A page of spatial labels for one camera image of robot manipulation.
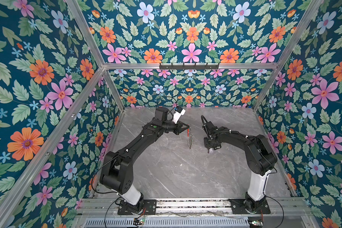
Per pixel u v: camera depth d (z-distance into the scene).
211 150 0.94
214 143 0.84
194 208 0.75
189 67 0.93
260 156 0.51
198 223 0.77
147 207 0.73
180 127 0.72
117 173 0.44
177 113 0.73
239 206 0.73
